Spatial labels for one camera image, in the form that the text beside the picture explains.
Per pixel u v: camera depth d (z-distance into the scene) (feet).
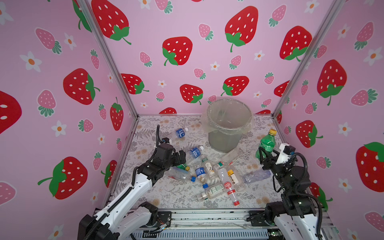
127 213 1.48
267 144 2.11
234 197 2.56
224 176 2.75
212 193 2.56
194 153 3.04
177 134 3.42
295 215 1.64
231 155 3.18
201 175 2.84
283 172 1.93
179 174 2.97
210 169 2.81
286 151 1.88
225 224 2.40
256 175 2.91
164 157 1.92
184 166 2.89
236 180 2.68
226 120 3.48
